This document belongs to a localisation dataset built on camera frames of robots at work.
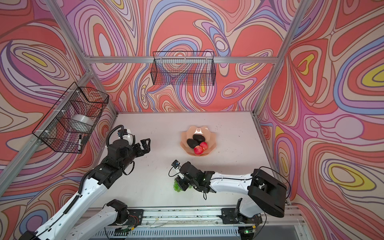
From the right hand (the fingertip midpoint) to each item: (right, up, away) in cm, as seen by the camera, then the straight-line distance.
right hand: (179, 180), depth 81 cm
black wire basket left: (-49, +32, -12) cm, 60 cm away
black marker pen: (-48, +21, -10) cm, 53 cm away
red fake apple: (+14, +18, +12) cm, 26 cm away
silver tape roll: (-47, +34, -8) cm, 59 cm away
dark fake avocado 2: (+7, +19, +15) cm, 25 cm away
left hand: (-17, +23, -6) cm, 29 cm away
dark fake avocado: (+12, +22, +19) cm, 32 cm away
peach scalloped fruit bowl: (+19, +23, +19) cm, 35 cm away
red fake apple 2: (+11, +16, +9) cm, 21 cm away
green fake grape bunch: (-2, -3, -1) cm, 3 cm away
